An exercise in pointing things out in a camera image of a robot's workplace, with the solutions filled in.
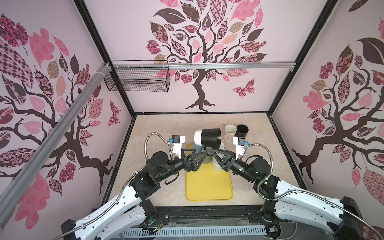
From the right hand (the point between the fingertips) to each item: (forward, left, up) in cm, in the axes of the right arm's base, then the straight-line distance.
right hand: (213, 150), depth 60 cm
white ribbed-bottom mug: (+3, -4, -2) cm, 6 cm away
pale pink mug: (+33, -18, -28) cm, 47 cm away
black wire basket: (+78, +55, -15) cm, 96 cm away
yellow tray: (-2, +1, -37) cm, 37 cm away
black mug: (+29, -23, -24) cm, 44 cm away
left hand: (-1, +4, -3) cm, 5 cm away
